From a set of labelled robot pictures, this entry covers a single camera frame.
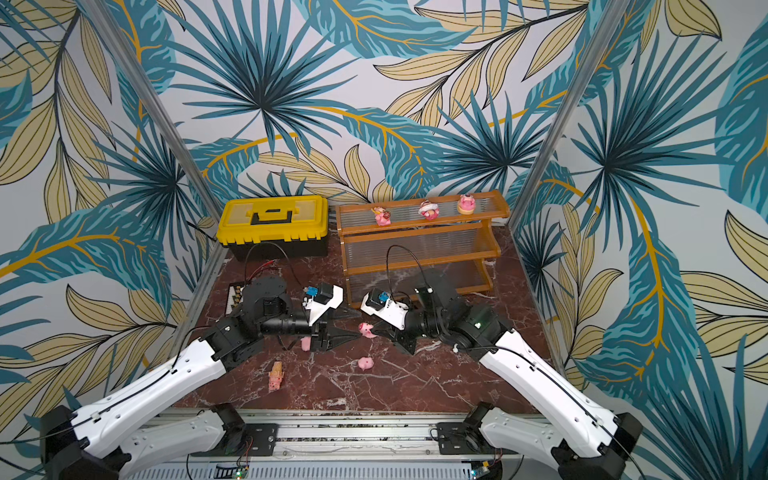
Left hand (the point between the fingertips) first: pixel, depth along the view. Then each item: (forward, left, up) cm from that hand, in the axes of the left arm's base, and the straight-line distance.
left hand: (356, 329), depth 63 cm
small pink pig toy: (0, -2, 0) cm, 2 cm away
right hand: (+2, -4, -2) cm, 5 cm away
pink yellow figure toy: (+30, -5, +4) cm, 30 cm away
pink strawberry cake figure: (+33, -17, +4) cm, 37 cm away
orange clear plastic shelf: (+39, -6, -16) cm, 43 cm away
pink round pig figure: (+36, -28, +4) cm, 45 cm away
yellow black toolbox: (+42, +31, -13) cm, 54 cm away
